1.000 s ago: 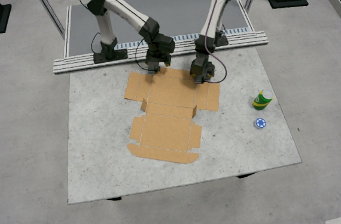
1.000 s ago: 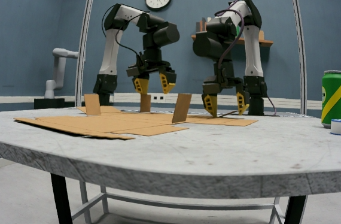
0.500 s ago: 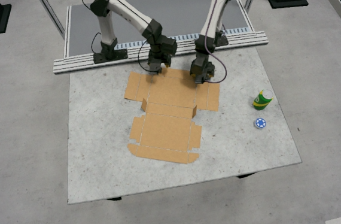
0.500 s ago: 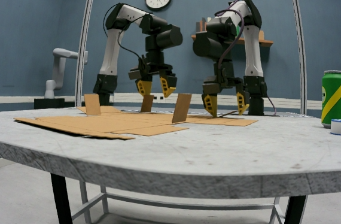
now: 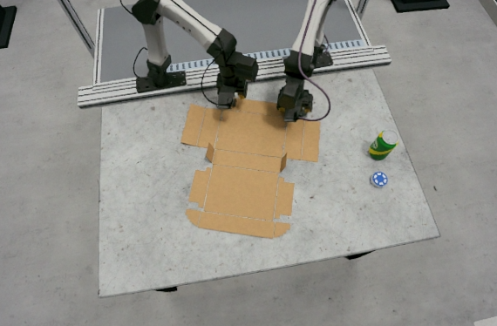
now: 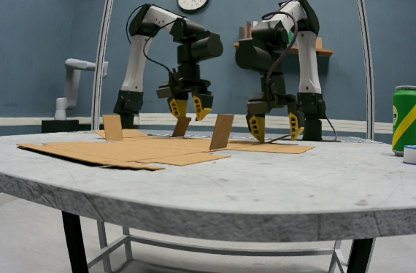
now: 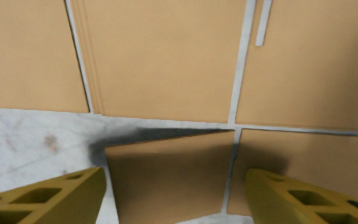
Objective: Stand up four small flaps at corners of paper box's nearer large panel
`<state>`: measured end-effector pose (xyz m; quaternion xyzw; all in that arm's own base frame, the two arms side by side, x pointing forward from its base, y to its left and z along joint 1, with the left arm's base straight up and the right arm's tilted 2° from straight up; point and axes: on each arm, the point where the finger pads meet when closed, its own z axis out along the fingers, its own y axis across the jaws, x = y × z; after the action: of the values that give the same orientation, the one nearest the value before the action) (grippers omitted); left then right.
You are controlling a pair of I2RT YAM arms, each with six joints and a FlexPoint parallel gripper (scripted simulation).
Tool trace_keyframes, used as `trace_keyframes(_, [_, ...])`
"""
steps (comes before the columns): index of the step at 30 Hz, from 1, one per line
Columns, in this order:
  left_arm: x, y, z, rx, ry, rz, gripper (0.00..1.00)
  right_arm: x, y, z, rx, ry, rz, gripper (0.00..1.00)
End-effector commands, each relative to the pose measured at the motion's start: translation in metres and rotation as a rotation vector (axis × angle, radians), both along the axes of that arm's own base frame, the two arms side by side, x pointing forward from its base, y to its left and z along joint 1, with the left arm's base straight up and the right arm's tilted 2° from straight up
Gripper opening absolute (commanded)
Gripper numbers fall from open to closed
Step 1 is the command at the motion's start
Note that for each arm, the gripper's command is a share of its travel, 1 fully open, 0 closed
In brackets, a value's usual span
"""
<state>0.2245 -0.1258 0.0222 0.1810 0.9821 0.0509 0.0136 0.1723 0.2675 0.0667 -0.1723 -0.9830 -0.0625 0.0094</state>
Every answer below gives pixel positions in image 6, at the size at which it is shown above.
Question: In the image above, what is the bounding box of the flat brown cardboard box blank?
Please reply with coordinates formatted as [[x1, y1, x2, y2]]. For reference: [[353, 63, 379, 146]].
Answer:
[[16, 114, 314, 169]]

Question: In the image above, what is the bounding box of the green drink can with yellow stripe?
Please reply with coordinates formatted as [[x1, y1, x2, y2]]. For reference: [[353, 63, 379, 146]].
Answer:
[[392, 86, 416, 157]]

